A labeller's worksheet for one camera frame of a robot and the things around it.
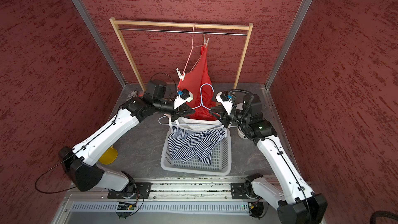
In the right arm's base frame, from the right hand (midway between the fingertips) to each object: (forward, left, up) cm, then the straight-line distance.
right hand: (210, 113), depth 68 cm
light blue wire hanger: (+1, +4, +5) cm, 6 cm away
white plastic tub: (+2, -19, -26) cm, 32 cm away
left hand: (0, +9, 0) cm, 9 cm away
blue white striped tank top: (-2, +10, -22) cm, 24 cm away
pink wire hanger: (+52, +10, +1) cm, 53 cm away
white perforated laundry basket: (-13, -5, -30) cm, 33 cm away
